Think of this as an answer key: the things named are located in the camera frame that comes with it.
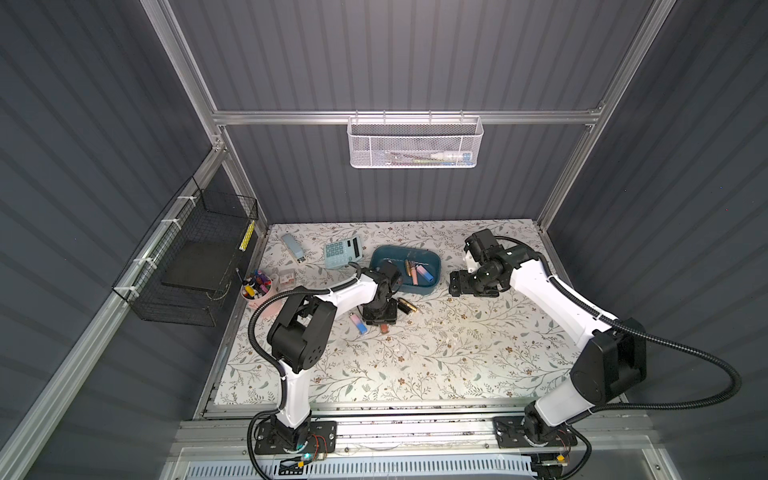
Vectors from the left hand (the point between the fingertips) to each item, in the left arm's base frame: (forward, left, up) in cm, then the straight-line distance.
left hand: (392, 326), depth 92 cm
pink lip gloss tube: (+23, -8, +1) cm, 24 cm away
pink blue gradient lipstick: (0, +10, +1) cm, 10 cm away
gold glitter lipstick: (+22, -6, +1) cm, 23 cm away
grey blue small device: (+34, +37, -1) cm, 50 cm away
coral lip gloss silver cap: (-1, +3, 0) cm, 3 cm away
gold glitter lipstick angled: (+7, -4, 0) cm, 8 cm away
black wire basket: (+5, +50, +28) cm, 58 cm away
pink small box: (+18, +36, +1) cm, 40 cm away
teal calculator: (+29, +20, +1) cm, 35 cm away
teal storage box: (+28, -2, +1) cm, 28 cm away
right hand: (+4, -21, +14) cm, 26 cm away
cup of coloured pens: (+7, +40, +12) cm, 43 cm away
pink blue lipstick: (+21, -11, +1) cm, 24 cm away
